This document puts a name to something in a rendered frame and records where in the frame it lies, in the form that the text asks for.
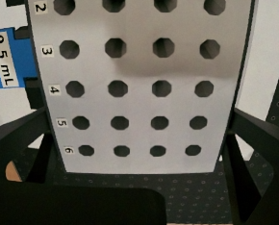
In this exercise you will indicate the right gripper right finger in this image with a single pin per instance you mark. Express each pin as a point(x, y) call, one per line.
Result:
point(244, 196)

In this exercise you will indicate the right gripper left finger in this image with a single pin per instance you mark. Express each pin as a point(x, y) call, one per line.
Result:
point(17, 135)

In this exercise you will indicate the black perforated breadboard plate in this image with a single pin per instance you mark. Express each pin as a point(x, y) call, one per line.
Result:
point(193, 199)

